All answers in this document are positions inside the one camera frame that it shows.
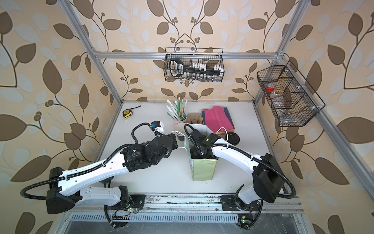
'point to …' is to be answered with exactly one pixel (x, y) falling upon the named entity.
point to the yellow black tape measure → (127, 113)
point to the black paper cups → (179, 130)
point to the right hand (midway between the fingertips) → (198, 158)
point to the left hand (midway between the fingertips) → (176, 134)
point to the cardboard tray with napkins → (217, 119)
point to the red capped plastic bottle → (270, 87)
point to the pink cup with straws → (177, 111)
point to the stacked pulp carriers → (194, 118)
